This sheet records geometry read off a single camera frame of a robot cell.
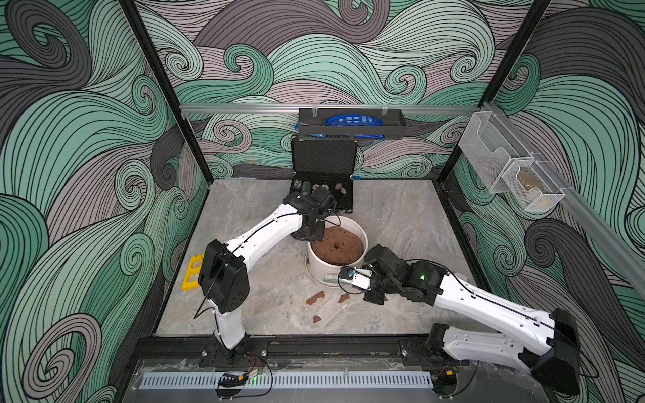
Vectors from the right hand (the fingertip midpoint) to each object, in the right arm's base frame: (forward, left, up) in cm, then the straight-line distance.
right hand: (360, 279), depth 75 cm
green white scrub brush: (-5, +2, +14) cm, 15 cm away
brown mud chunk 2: (-1, +4, -12) cm, 13 cm away
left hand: (+15, +14, +2) cm, 21 cm away
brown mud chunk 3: (-8, +14, -13) cm, 21 cm away
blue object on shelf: (+53, -1, +22) cm, 57 cm away
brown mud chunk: (-2, +15, -13) cm, 20 cm away
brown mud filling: (+13, +6, -3) cm, 14 cm away
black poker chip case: (+56, +8, -3) cm, 57 cm away
